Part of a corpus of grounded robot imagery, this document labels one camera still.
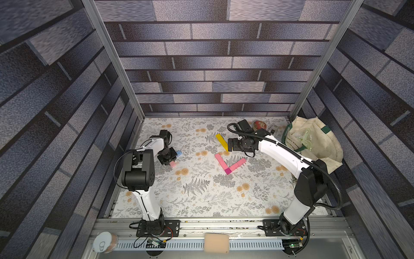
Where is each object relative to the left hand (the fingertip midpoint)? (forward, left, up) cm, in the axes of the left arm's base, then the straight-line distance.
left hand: (173, 159), depth 97 cm
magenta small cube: (-7, -33, 0) cm, 34 cm away
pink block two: (-5, -36, -1) cm, 36 cm away
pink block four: (-4, 0, 0) cm, 4 cm away
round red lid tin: (+26, -57, +3) cm, 63 cm away
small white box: (+20, -68, +1) cm, 71 cm away
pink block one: (-2, -40, 0) cm, 40 cm away
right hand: (+1, -36, +13) cm, 38 cm away
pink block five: (+1, -29, -1) cm, 29 cm away
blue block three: (+5, -3, -1) cm, 5 cm away
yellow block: (+17, -29, 0) cm, 34 cm away
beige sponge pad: (-42, -25, -2) cm, 49 cm away
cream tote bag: (+9, -85, +10) cm, 86 cm away
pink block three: (-2, -30, 0) cm, 30 cm away
